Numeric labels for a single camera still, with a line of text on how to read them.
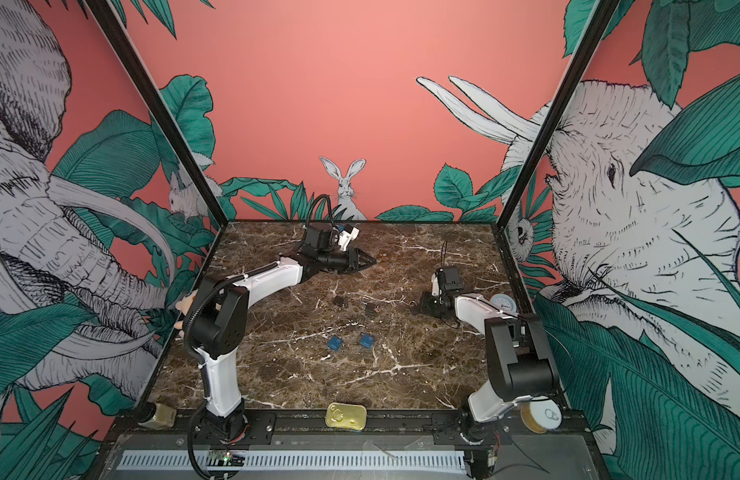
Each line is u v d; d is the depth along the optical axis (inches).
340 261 32.1
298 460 27.6
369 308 37.6
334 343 34.6
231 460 28.0
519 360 18.0
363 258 33.8
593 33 28.3
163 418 27.9
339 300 38.7
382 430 29.4
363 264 33.9
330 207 48.1
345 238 33.7
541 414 28.8
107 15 27.2
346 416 28.7
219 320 20.2
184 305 35.1
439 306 27.7
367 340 34.8
